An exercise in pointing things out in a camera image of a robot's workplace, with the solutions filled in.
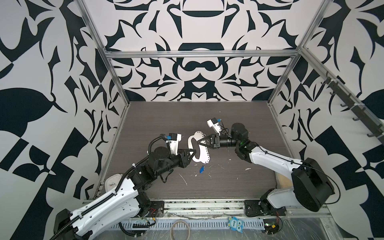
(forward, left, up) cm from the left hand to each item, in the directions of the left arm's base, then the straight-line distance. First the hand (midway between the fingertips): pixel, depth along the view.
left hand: (196, 149), depth 68 cm
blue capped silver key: (-6, -3, -9) cm, 11 cm away
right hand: (+2, -2, 0) cm, 3 cm away
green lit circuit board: (-28, -34, -26) cm, 51 cm away
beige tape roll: (-27, +12, -24) cm, 38 cm away
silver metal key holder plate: (-1, -2, -3) cm, 4 cm away
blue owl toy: (-26, -17, -23) cm, 39 cm away
